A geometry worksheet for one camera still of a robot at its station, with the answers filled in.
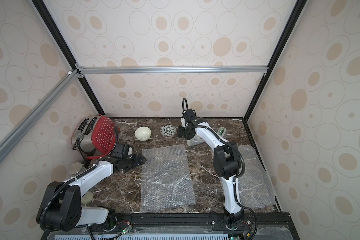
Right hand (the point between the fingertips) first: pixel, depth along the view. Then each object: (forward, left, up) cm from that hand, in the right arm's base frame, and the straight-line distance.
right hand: (184, 133), depth 96 cm
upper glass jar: (-29, +56, +4) cm, 63 cm away
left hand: (-19, +23, -4) cm, 29 cm away
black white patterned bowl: (+9, +13, -9) cm, 18 cm away
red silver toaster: (-10, +53, +6) cm, 54 cm away
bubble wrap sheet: (-29, -42, -14) cm, 52 cm away
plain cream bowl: (+5, +31, -8) cm, 32 cm away
